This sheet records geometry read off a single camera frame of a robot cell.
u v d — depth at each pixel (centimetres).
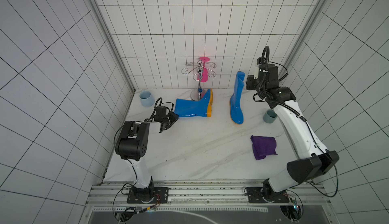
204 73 111
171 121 90
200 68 93
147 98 106
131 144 50
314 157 40
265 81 53
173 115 91
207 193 74
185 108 110
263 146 88
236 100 98
